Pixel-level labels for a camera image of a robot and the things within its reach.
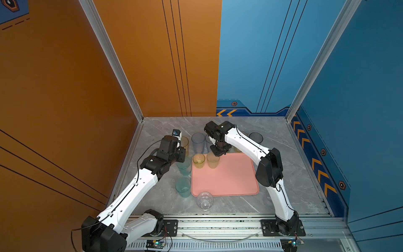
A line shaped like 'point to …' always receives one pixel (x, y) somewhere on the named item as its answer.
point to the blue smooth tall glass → (208, 143)
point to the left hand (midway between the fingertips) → (181, 146)
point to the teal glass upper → (184, 168)
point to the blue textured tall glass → (198, 139)
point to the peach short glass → (213, 160)
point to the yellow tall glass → (184, 143)
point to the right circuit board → (289, 244)
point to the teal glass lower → (183, 186)
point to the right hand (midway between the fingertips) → (219, 153)
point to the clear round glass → (205, 200)
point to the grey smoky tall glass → (256, 137)
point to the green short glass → (198, 159)
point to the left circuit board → (155, 244)
